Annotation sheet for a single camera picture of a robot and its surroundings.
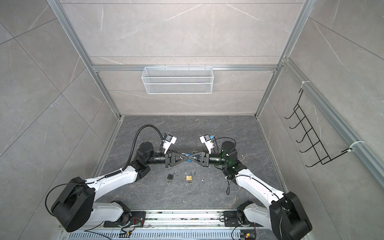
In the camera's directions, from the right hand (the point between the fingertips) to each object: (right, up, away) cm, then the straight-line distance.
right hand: (189, 157), depth 70 cm
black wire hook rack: (+54, +3, -12) cm, 55 cm away
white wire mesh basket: (-9, +47, +31) cm, 57 cm away
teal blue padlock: (-1, -1, -2) cm, 2 cm away
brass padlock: (-1, -16, +18) cm, 24 cm away
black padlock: (-13, -15, +18) cm, 26 cm away
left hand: (-1, 0, -1) cm, 2 cm away
